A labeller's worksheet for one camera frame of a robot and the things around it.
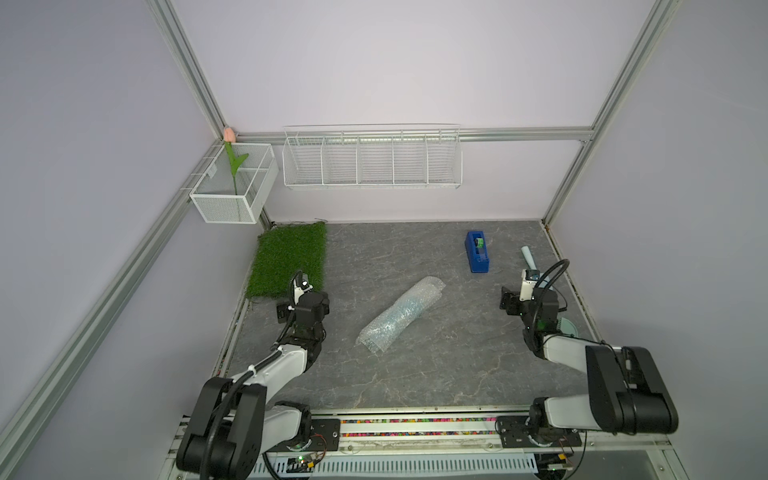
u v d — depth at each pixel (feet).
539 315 2.31
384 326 2.78
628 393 1.42
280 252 3.58
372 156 3.37
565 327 3.00
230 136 2.93
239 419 1.37
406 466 5.17
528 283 2.64
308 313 2.16
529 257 3.54
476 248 3.45
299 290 2.46
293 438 2.02
